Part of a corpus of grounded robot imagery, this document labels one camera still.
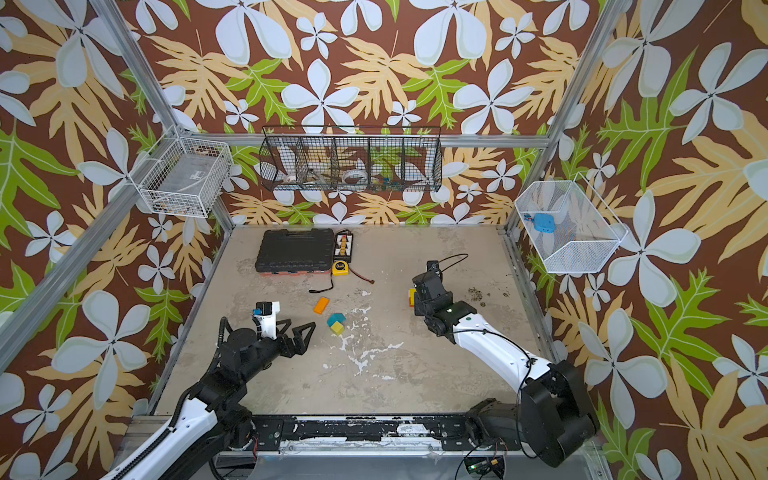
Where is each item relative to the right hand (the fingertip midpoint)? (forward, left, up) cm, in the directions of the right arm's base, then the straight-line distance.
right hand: (425, 293), depth 87 cm
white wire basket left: (+27, +71, +23) cm, 79 cm away
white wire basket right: (+12, -41, +14) cm, 45 cm away
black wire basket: (+40, +22, +20) cm, 50 cm away
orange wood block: (+3, +33, -12) cm, 35 cm away
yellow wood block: (+6, +3, -9) cm, 12 cm away
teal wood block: (-1, +27, -11) cm, 30 cm away
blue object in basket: (+15, -35, +13) cm, 41 cm away
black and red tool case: (+21, +48, -6) cm, 53 cm away
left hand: (-9, +35, +2) cm, 36 cm away
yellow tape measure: (+17, +28, -9) cm, 34 cm away
